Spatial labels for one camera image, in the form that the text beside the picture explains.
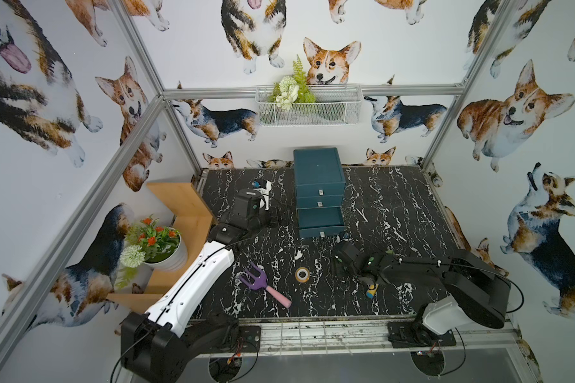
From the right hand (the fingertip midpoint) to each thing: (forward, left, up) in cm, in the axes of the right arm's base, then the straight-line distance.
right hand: (341, 255), depth 89 cm
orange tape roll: (-6, +15, -2) cm, 16 cm away
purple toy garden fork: (-9, +30, -2) cm, 31 cm away
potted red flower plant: (-5, +60, +21) cm, 64 cm away
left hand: (+9, +21, +22) cm, 32 cm away
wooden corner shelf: (+13, +56, +7) cm, 58 cm away
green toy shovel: (-13, -9, +1) cm, 16 cm away
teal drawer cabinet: (+20, +7, +16) cm, 27 cm away
